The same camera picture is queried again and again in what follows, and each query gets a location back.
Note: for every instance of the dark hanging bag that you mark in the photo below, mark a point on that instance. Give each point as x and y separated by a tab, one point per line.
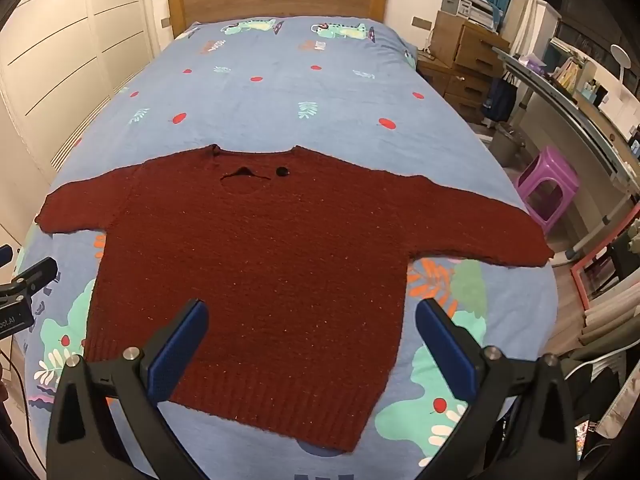
501	100

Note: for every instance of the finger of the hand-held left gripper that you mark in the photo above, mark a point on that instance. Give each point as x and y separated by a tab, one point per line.
35	275
4	254

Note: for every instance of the white printer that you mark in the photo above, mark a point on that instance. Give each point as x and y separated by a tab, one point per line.
456	2

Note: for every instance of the wooden drawer cabinet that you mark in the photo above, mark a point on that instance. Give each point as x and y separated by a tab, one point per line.
465	55

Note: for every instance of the red metal frame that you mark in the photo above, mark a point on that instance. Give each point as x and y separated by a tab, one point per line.
582	280

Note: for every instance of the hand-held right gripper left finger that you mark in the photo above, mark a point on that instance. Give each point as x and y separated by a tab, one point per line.
180	345

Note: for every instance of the wall socket plate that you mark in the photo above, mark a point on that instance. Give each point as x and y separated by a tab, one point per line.
421	23

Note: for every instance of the dark red knit sweater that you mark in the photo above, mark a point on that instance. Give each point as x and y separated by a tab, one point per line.
250	260

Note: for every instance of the blue printed bed blanket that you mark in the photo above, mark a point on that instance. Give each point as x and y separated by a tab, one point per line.
300	85

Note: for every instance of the white desk lamp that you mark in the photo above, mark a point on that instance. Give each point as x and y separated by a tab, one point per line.
620	55

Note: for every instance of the white built-in wardrobe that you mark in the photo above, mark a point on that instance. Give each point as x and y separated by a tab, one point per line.
60	60

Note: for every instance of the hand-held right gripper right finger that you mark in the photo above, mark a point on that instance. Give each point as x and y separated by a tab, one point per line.
445	350

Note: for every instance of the purple plastic stool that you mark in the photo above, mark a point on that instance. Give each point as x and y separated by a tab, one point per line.
547	185

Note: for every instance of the grey study desk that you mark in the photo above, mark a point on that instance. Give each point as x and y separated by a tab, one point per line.
550	110

